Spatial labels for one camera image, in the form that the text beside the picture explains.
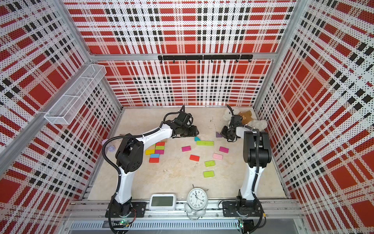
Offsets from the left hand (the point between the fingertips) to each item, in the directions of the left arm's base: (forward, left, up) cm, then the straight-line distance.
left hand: (198, 132), depth 94 cm
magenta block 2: (-8, -18, -9) cm, 21 cm away
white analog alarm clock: (-40, +1, -5) cm, 40 cm away
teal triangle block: (+1, +1, -8) cm, 8 cm away
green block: (-2, -3, -10) cm, 11 cm away
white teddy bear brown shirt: (+7, -43, -1) cm, 44 cm away
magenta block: (-7, +8, -10) cm, 15 cm away
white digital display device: (-39, +19, -6) cm, 44 cm away
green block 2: (-18, -6, -9) cm, 21 cm away
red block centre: (-13, +2, -10) cm, 17 cm away
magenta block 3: (-9, +26, -9) cm, 29 cm away
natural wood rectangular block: (-24, +20, +24) cm, 39 cm away
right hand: (+4, -18, -8) cm, 20 cm away
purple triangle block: (+4, -14, -9) cm, 18 cm away
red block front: (-15, +27, -9) cm, 33 cm away
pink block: (-12, -13, -10) cm, 20 cm away
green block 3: (-24, -6, -10) cm, 27 cm away
